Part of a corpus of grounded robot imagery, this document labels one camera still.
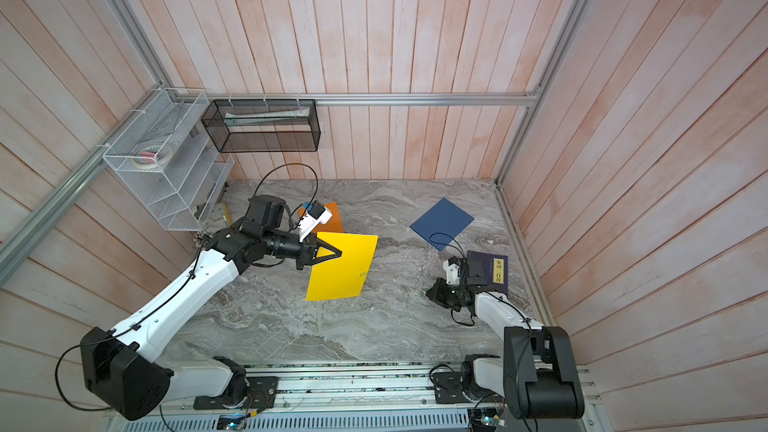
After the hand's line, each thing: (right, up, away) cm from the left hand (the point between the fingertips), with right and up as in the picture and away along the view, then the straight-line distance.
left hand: (336, 258), depth 70 cm
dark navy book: (+45, -7, +24) cm, 52 cm away
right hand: (+26, -13, +20) cm, 35 cm away
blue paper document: (+34, +6, +38) cm, 51 cm away
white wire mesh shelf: (-42, +16, +8) cm, 46 cm away
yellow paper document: (+2, -4, +1) cm, 5 cm away
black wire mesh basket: (-31, +42, +35) cm, 63 cm away
